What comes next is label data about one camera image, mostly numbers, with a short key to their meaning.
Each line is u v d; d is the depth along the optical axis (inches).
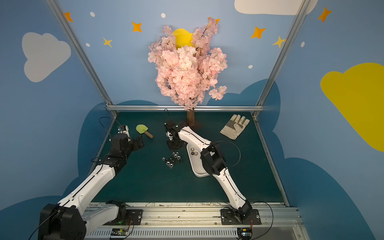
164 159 37.6
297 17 28.9
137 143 29.8
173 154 38.4
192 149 39.5
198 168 36.9
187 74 24.6
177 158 37.7
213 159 23.8
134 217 29.5
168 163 36.6
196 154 38.7
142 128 43.8
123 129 28.5
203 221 29.1
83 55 33.9
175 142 33.1
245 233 28.6
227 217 29.2
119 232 28.3
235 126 44.8
